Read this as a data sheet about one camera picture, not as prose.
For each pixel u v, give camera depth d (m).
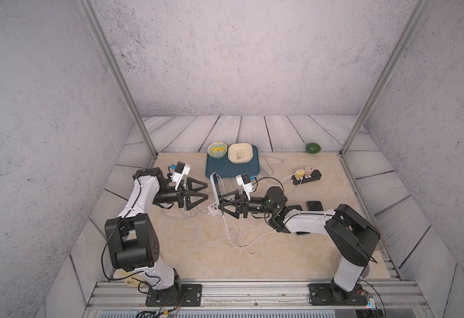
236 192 0.74
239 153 1.18
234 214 0.67
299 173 1.01
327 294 0.73
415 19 0.72
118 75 0.87
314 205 0.98
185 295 0.72
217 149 1.19
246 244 0.85
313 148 1.19
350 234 0.47
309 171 1.03
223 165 1.14
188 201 0.64
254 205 0.69
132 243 0.45
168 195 0.67
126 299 0.74
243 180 0.67
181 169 0.66
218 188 0.74
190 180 0.74
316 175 1.08
